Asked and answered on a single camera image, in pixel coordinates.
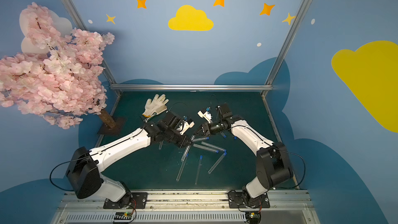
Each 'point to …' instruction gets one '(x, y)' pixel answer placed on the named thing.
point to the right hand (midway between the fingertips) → (198, 133)
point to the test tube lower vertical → (201, 157)
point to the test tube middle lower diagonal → (205, 148)
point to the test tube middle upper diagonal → (213, 146)
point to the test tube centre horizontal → (201, 139)
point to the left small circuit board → (123, 217)
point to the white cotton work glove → (157, 106)
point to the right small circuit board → (253, 218)
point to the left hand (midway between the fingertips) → (192, 140)
